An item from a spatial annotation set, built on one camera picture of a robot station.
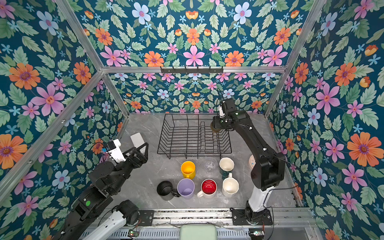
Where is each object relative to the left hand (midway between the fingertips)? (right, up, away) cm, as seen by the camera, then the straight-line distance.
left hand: (143, 143), depth 62 cm
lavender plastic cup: (+15, -26, +19) cm, 36 cm away
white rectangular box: (-21, -3, +42) cm, 47 cm away
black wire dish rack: (+17, +2, +46) cm, 49 cm away
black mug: (+3, -28, +20) cm, 35 cm away
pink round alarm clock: (+55, -14, +29) cm, 64 cm away
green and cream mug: (+39, -16, +25) cm, 49 cm away
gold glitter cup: (+32, +6, +22) cm, 39 cm away
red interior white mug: (+28, -27, +20) cm, 44 cm away
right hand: (+34, +10, +23) cm, 42 cm away
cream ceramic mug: (+41, -26, +22) cm, 53 cm away
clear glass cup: (+30, -16, +26) cm, 43 cm away
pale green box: (+23, -42, +6) cm, 48 cm away
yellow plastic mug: (+16, -19, +28) cm, 38 cm away
